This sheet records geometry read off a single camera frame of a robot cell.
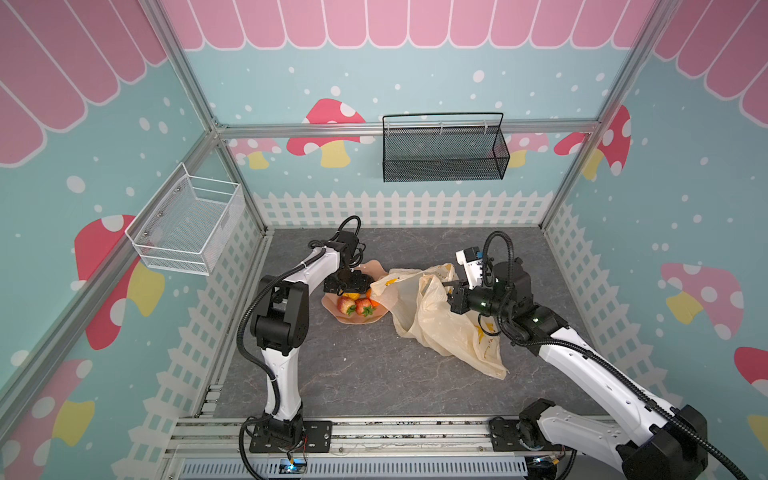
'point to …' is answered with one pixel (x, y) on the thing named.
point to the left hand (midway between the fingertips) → (350, 294)
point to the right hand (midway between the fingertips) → (434, 287)
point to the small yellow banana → (353, 295)
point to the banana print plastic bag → (420, 305)
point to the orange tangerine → (373, 302)
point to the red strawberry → (364, 306)
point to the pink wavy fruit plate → (330, 300)
